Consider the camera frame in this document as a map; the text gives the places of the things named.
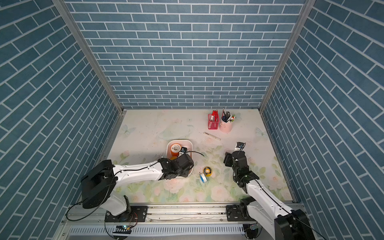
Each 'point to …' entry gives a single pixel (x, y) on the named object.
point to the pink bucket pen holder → (226, 123)
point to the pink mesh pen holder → (213, 121)
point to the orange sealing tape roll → (175, 148)
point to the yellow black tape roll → (207, 171)
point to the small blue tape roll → (203, 178)
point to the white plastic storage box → (188, 143)
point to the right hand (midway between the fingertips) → (231, 154)
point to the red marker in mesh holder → (214, 117)
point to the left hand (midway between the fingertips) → (189, 169)
